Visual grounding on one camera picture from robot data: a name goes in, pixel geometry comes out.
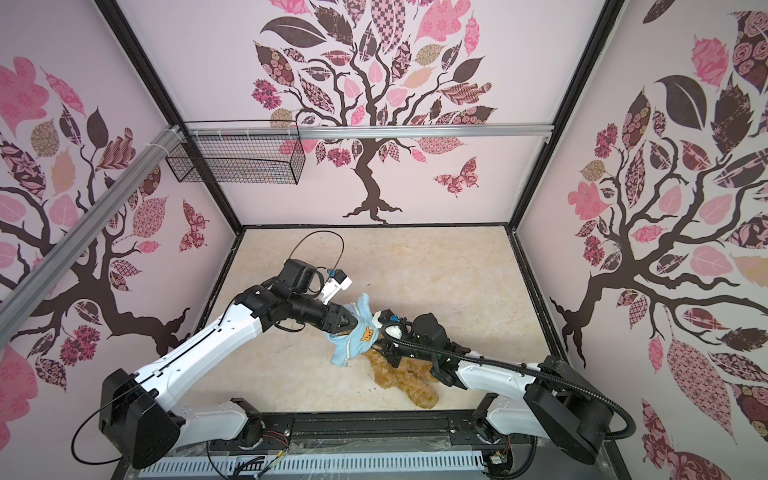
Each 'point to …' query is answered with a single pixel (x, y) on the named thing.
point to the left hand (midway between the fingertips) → (352, 329)
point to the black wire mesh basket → (244, 151)
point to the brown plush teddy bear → (412, 374)
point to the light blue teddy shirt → (360, 338)
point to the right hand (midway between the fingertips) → (369, 333)
